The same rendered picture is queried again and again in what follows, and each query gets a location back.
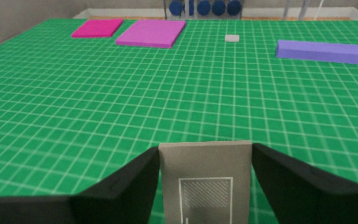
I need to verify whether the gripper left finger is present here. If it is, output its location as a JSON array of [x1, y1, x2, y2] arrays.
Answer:
[[0, 146, 160, 224]]

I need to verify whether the green grid cutting mat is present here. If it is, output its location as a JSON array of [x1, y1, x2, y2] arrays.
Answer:
[[0, 18, 358, 196]]

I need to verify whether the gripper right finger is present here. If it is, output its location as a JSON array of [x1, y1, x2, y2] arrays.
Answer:
[[252, 143, 358, 224]]

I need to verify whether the magenta flat square plate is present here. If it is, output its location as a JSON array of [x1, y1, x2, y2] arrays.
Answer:
[[71, 19, 124, 38]]

